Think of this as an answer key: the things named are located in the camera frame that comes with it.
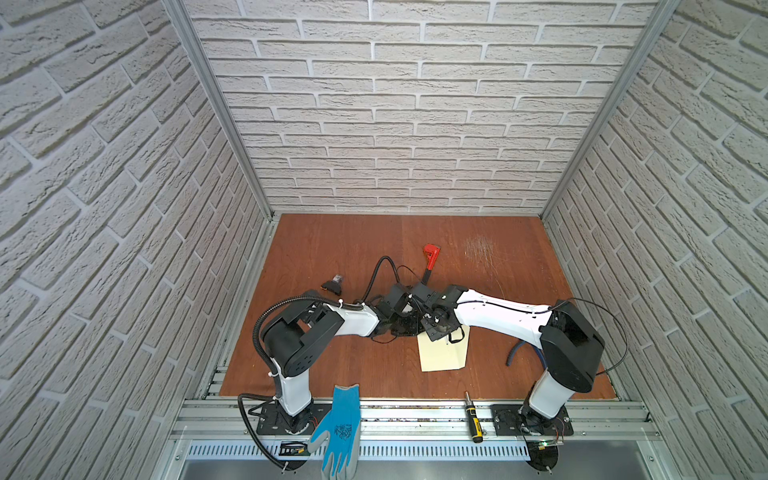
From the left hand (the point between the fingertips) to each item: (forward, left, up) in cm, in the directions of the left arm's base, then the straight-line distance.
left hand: (429, 326), depth 89 cm
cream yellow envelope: (-9, -3, -1) cm, 9 cm away
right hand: (-1, -3, +3) cm, 4 cm away
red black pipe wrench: (+28, -4, 0) cm, 29 cm away
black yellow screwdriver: (-26, -8, +2) cm, 27 cm away
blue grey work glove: (-26, +25, 0) cm, 36 cm away
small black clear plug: (+16, +31, -1) cm, 34 cm away
